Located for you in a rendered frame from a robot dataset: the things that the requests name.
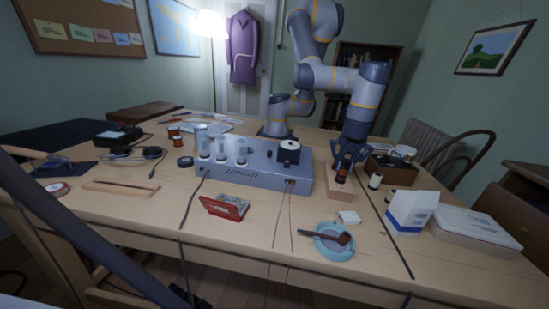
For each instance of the red pen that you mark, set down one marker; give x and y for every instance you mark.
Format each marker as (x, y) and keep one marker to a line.
(169, 121)

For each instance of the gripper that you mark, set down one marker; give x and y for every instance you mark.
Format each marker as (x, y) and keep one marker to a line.
(351, 147)

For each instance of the black tape roll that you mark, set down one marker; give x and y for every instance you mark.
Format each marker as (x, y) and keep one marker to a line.
(185, 161)

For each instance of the white door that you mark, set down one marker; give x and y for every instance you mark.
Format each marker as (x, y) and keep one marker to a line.
(268, 86)

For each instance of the black screening can white top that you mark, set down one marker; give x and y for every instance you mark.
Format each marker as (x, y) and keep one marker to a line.
(288, 151)

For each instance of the blue ashtray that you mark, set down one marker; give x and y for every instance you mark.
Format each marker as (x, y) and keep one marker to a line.
(333, 251)

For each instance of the slotted wooden block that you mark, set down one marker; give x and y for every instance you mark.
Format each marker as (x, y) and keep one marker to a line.
(121, 187)

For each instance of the white matchbox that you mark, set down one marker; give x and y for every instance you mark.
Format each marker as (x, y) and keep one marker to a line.
(349, 217)

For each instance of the red tin with card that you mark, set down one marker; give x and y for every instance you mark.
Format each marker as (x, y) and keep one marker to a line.
(224, 207)

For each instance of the brown orange coil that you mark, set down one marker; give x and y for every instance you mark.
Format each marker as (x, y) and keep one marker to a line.
(342, 175)

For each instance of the white thread spool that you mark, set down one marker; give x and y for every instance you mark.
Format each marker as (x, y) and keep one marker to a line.
(375, 180)

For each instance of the grey walking stick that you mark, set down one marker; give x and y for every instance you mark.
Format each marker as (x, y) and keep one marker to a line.
(281, 26)

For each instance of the black meter box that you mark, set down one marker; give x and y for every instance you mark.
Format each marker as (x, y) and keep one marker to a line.
(116, 135)

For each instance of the dark wooden bookshelf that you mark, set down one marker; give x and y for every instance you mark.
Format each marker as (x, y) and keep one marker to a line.
(369, 53)

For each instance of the blue soldering iron stand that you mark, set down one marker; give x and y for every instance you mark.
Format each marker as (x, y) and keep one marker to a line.
(50, 165)

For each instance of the blue pen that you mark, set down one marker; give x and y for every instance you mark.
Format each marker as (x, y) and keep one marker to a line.
(182, 114)

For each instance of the brown wooden case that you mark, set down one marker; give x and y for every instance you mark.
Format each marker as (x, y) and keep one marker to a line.
(143, 111)

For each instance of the wooden coil rack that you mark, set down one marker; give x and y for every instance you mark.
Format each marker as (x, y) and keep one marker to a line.
(339, 191)

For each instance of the dark blue mat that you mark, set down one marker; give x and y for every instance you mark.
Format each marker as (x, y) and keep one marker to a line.
(77, 169)

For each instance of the flat white box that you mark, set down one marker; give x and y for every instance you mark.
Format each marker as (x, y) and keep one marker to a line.
(474, 231)

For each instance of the red white solder reel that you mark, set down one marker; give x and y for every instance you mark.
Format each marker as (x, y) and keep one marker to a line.
(57, 189)

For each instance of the grey-blue receiver chassis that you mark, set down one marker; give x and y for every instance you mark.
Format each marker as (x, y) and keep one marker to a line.
(257, 171)

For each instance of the dark bentwood chair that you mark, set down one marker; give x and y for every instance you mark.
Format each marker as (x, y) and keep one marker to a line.
(467, 148)

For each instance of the blue wall map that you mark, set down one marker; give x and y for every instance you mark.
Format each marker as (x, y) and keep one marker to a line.
(173, 26)

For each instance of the dark grey diagonal bar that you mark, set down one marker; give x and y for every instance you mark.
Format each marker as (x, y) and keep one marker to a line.
(73, 234)

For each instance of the brown wooden cabinet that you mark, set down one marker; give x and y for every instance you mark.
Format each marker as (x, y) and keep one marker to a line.
(517, 214)

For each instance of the small white spool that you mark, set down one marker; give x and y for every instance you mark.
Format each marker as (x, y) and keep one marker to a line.
(389, 195)

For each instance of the cork notice board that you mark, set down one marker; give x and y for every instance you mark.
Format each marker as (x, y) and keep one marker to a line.
(79, 26)

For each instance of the floor lamp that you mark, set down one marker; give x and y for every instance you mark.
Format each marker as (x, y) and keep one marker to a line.
(210, 25)

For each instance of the dark blue bed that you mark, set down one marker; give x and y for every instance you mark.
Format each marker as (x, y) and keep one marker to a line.
(47, 134)

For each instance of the purple dressing gown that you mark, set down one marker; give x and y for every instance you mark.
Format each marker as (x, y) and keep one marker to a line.
(242, 47)

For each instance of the framed landscape picture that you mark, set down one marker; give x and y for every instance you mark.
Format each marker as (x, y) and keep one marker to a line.
(493, 47)

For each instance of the glass valve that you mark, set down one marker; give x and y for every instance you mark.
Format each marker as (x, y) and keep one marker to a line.
(203, 145)
(241, 151)
(221, 148)

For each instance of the white printed papers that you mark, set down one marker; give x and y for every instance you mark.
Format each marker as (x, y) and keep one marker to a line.
(206, 127)

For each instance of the white round tin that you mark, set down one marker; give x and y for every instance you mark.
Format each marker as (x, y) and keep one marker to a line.
(405, 150)

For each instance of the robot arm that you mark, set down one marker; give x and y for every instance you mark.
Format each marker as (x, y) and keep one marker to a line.
(364, 92)

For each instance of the dark arm base plate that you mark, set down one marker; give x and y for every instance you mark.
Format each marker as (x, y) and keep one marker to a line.
(262, 134)

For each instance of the brown smoking pipe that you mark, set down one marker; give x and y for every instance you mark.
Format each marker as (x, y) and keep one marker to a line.
(330, 237)

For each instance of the white radiator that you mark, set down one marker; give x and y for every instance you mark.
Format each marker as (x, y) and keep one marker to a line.
(426, 139)

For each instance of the brown parts box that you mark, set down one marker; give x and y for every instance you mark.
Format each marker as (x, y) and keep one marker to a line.
(388, 171)

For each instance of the black headphones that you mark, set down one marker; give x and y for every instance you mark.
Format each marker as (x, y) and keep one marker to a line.
(121, 151)

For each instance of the white box blue stripe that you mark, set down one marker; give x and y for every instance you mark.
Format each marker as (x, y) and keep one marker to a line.
(409, 212)

